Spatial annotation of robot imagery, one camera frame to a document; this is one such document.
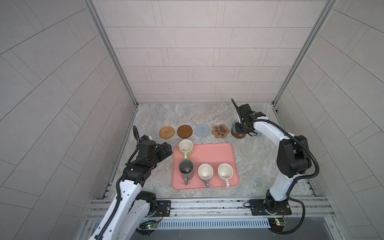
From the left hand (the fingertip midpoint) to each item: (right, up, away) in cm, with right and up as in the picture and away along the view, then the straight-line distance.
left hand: (169, 147), depth 77 cm
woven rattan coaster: (-6, +5, +22) cm, 24 cm away
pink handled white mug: (+30, -14, +3) cm, 34 cm away
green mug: (+8, -2, +9) cm, 12 cm away
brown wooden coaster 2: (+40, +4, +17) cm, 43 cm away
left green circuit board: (-9, -35, -7) cm, 37 cm away
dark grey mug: (+9, -14, +3) cm, 17 cm away
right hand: (+41, +8, +16) cm, 45 cm away
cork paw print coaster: (+30, +6, +22) cm, 38 cm away
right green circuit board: (+52, -34, -9) cm, 62 cm away
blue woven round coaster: (+17, +6, +24) cm, 31 cm away
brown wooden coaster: (+6, +6, +22) cm, 24 cm away
